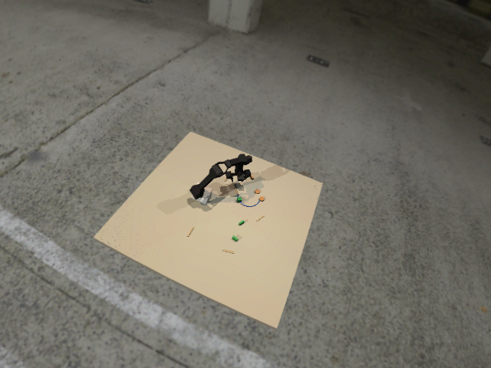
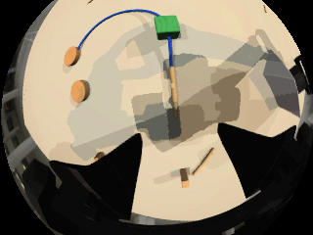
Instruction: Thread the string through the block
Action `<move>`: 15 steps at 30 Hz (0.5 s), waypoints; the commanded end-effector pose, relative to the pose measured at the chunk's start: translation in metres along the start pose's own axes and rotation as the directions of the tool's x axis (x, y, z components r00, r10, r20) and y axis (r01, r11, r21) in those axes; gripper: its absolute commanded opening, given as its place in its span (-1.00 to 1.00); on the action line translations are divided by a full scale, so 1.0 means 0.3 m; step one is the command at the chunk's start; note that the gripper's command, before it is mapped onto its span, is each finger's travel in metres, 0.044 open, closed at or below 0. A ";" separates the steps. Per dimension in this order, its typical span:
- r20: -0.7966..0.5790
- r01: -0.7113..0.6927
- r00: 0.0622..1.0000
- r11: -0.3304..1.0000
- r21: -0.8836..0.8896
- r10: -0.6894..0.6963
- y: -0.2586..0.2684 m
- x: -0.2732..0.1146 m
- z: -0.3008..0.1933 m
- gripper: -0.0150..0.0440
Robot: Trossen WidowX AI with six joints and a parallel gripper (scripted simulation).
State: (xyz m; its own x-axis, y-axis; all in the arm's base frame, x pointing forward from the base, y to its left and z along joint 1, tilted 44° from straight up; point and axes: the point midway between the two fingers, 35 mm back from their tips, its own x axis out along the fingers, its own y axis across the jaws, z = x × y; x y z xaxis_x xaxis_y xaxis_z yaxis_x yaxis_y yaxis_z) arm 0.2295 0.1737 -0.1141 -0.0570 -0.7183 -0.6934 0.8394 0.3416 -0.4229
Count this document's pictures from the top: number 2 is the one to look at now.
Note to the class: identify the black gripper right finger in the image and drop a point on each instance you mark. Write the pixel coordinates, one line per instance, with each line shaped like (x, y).
(252, 154)

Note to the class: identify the round wooden button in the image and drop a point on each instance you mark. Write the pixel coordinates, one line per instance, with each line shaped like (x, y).
(72, 56)

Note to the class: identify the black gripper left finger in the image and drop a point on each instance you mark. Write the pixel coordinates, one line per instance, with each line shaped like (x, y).
(112, 179)

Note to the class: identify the small orange wooden disc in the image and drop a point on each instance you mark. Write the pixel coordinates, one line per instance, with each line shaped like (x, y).
(79, 91)

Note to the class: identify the blue string with wooden stick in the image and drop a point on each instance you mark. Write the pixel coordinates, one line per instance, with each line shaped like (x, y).
(171, 69)

